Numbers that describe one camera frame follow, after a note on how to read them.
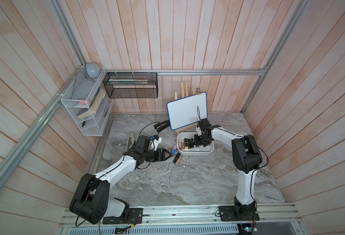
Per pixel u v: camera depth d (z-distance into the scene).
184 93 0.93
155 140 0.78
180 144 0.99
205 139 0.87
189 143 1.01
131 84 1.00
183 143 1.00
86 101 0.69
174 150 0.97
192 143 1.00
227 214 0.73
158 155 0.74
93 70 0.82
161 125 1.11
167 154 0.80
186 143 1.01
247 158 0.55
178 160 0.93
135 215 0.73
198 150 0.98
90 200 0.41
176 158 0.93
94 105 0.80
